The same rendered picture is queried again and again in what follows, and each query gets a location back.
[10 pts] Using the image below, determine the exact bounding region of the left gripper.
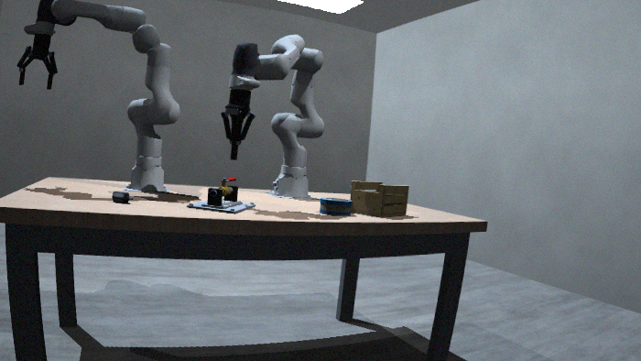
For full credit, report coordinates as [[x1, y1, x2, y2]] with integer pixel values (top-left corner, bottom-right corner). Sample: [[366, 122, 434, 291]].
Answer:
[[221, 89, 255, 160]]

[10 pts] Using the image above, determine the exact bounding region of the blue round tin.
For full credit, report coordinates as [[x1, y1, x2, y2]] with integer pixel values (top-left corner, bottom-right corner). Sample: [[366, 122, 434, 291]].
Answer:
[[320, 198, 353, 216]]

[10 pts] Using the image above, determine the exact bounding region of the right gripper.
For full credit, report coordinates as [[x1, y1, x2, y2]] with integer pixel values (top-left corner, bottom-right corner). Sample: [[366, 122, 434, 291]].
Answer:
[[17, 34, 58, 90]]

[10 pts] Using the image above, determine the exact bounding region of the brown wooden crate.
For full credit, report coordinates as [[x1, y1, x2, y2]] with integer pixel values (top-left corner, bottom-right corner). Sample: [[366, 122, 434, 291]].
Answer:
[[350, 181, 409, 218]]

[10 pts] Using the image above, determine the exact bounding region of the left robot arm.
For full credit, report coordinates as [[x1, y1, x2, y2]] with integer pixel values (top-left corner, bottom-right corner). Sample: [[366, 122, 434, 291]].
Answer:
[[229, 35, 325, 198]]

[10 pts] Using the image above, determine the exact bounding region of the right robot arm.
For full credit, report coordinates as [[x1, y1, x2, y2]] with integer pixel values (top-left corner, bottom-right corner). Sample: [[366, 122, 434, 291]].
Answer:
[[24, 0, 179, 191]]

